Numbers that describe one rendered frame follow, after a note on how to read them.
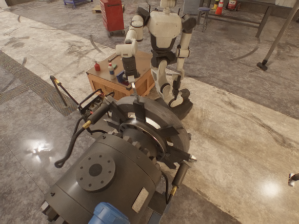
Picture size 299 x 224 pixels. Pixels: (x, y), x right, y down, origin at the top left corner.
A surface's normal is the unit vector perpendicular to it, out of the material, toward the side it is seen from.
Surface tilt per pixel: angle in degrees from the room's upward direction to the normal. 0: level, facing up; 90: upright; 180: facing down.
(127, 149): 12
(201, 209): 0
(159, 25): 87
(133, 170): 33
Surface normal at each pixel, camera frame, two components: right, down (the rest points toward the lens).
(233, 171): 0.00, -0.68
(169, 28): 0.07, 0.70
